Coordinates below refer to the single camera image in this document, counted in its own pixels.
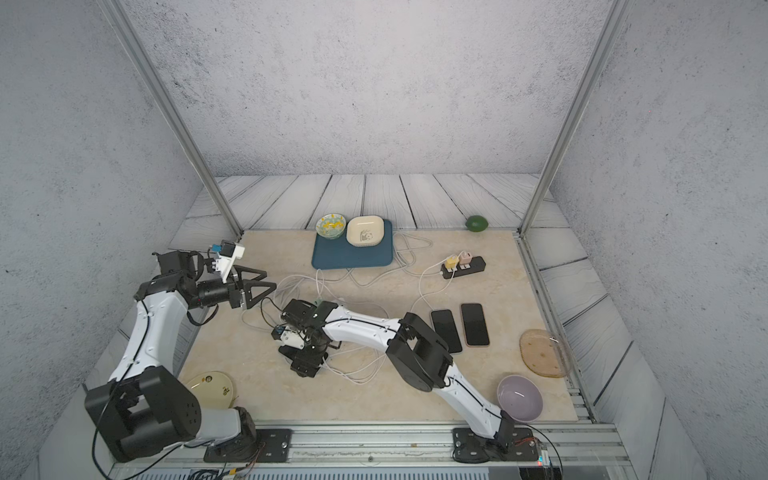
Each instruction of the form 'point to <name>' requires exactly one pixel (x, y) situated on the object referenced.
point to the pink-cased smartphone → (475, 324)
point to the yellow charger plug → (452, 262)
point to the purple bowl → (520, 398)
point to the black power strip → (477, 264)
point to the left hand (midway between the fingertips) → (270, 280)
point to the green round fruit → (476, 223)
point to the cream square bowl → (365, 231)
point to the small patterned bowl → (331, 226)
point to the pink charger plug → (465, 257)
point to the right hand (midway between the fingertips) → (309, 358)
